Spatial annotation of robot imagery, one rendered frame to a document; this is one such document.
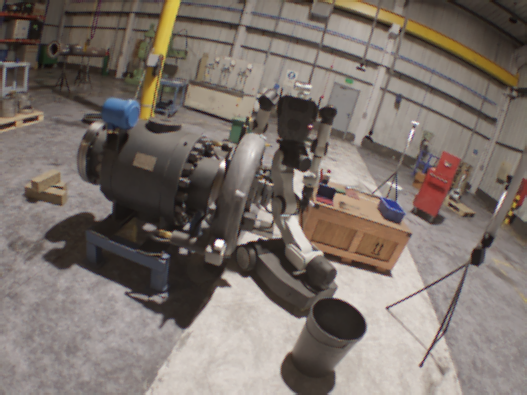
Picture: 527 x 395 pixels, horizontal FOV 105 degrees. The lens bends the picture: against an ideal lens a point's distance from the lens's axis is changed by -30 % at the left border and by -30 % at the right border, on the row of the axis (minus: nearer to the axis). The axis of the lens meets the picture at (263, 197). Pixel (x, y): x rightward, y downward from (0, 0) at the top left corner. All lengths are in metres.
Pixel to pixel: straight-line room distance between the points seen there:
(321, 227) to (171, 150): 1.49
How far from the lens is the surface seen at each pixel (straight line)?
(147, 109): 5.16
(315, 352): 1.48
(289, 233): 2.00
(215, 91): 7.95
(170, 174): 1.53
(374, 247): 2.71
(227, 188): 1.37
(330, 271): 1.83
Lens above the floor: 1.28
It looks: 22 degrees down
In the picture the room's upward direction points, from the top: 17 degrees clockwise
